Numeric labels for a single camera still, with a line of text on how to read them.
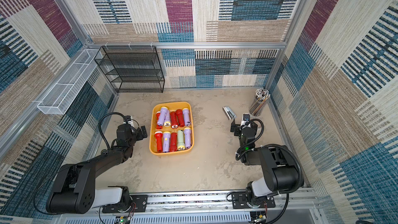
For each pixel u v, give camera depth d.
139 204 0.73
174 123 0.99
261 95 0.92
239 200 0.74
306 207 0.74
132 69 1.11
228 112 1.05
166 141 0.90
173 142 0.91
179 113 1.02
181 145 0.89
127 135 0.72
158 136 0.92
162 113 0.99
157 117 1.00
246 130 0.78
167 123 0.99
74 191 0.42
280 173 0.45
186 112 1.02
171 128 0.97
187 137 0.92
